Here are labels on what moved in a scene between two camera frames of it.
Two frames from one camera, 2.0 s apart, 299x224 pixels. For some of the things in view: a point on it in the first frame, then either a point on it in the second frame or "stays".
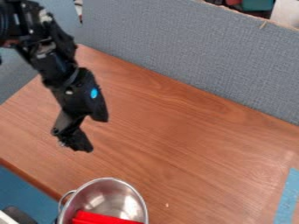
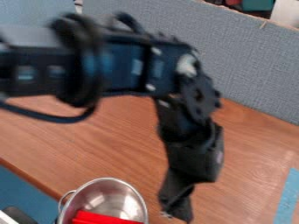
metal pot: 107,196 stays
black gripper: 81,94 → 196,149
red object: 87,217 stays
